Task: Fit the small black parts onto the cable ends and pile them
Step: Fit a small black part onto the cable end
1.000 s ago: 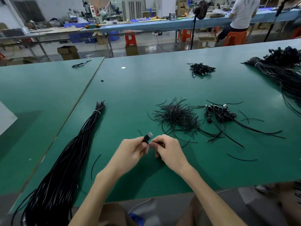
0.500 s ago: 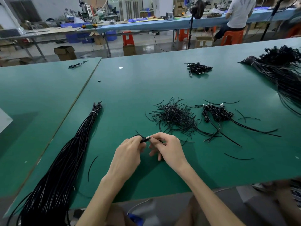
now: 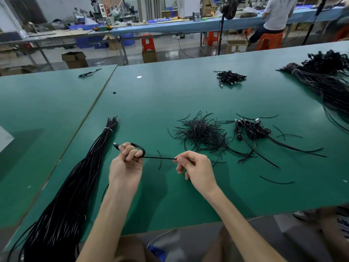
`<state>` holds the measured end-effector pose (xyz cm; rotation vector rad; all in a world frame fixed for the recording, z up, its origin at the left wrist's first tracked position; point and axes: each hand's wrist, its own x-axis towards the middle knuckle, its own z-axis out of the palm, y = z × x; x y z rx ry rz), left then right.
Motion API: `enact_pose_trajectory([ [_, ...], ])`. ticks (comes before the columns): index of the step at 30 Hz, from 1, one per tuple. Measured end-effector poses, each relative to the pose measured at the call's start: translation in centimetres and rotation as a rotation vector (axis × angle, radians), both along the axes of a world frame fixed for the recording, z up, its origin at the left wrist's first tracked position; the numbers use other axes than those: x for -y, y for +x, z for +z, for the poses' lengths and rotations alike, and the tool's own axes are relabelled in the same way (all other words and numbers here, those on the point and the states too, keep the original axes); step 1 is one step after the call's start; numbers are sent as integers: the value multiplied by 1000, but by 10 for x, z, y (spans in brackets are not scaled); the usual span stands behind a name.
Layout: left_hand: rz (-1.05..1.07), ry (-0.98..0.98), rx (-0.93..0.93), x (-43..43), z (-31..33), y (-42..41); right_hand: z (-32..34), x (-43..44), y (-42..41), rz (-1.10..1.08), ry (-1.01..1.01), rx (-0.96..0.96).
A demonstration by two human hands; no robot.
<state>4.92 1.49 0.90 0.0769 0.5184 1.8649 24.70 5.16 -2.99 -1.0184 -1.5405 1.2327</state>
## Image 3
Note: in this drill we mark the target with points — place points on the person's left hand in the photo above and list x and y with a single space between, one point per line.
125 172

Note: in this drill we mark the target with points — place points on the person's right hand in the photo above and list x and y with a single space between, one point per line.
197 172

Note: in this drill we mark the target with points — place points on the person's right forearm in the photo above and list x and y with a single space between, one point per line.
242 229

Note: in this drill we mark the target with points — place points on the person's left forearm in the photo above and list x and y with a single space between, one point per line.
106 232

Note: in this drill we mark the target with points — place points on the person's right leg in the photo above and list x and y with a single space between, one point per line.
335 234

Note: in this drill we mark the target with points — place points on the blue plastic item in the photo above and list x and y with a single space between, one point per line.
157 253

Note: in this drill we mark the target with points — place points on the small cardboard box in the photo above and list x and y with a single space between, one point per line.
149 56

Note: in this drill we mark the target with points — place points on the open cardboard box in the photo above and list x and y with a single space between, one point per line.
74 60

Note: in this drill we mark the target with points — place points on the large white box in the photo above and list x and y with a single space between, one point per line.
4 139

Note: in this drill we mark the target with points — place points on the red plastic stool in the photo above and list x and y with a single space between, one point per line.
148 43

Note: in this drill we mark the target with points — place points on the orange plastic stool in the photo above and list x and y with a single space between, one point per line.
341 33
269 41
212 38

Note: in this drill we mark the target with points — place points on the long blue workbench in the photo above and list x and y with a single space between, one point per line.
191 25

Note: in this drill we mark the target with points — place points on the black fan on stand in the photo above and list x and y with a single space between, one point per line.
229 7

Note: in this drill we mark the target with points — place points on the black tripod stand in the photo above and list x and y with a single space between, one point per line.
315 20

